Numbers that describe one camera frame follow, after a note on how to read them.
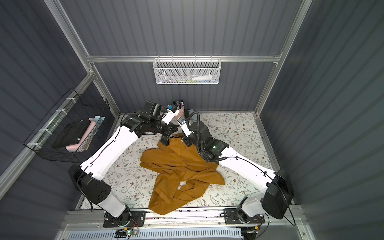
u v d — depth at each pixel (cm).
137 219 73
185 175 83
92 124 72
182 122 62
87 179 42
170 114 67
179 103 109
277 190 40
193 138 63
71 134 67
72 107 77
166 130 66
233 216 74
